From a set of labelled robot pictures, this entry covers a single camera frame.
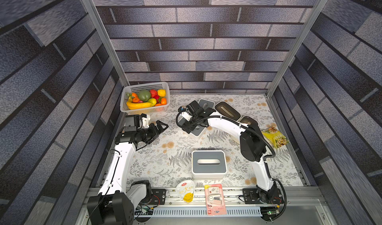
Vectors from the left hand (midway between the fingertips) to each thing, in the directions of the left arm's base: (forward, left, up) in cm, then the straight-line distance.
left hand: (163, 129), depth 78 cm
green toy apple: (+29, +13, -9) cm, 33 cm away
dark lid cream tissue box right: (+16, -53, -13) cm, 57 cm away
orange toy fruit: (+32, +7, -13) cm, 36 cm away
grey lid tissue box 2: (+7, -19, -13) cm, 24 cm away
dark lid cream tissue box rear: (+25, -38, -12) cm, 48 cm away
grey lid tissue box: (-16, -24, -7) cm, 30 cm away
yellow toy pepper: (+41, +9, -13) cm, 44 cm away
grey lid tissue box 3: (+30, -25, -14) cm, 42 cm away
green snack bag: (+3, -68, -13) cm, 69 cm away
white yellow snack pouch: (-27, -13, -10) cm, 32 cm away
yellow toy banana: (+25, +28, -10) cm, 38 cm away
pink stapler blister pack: (-31, -27, -17) cm, 44 cm away
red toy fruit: (+39, +15, -12) cm, 44 cm away
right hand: (+12, -12, -10) cm, 20 cm away
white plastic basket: (+43, +29, -11) cm, 53 cm away
